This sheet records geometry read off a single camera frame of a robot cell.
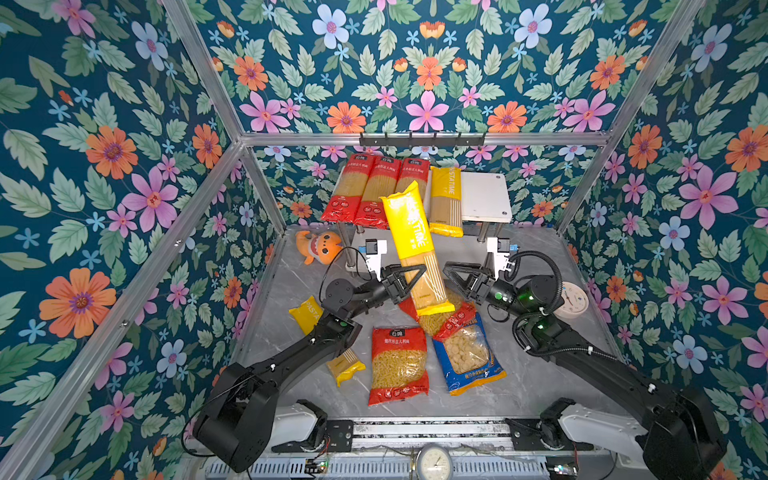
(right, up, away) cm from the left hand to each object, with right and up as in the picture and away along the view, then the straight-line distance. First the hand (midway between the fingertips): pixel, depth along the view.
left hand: (427, 266), depth 62 cm
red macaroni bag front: (-6, -28, +20) cm, 35 cm away
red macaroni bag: (+5, -18, +24) cm, 30 cm away
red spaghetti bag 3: (-3, +27, +22) cm, 35 cm away
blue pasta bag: (+13, -27, +20) cm, 36 cm away
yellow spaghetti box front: (+1, -6, +3) cm, 7 cm away
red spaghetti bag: (-20, +15, +13) cm, 28 cm away
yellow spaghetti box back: (+6, +16, +14) cm, 23 cm away
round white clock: (+51, -12, +34) cm, 62 cm away
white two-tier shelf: (+17, +18, +18) cm, 31 cm away
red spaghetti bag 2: (-11, +23, +18) cm, 31 cm away
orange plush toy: (-33, +5, +42) cm, 54 cm away
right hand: (+5, -1, 0) cm, 5 cm away
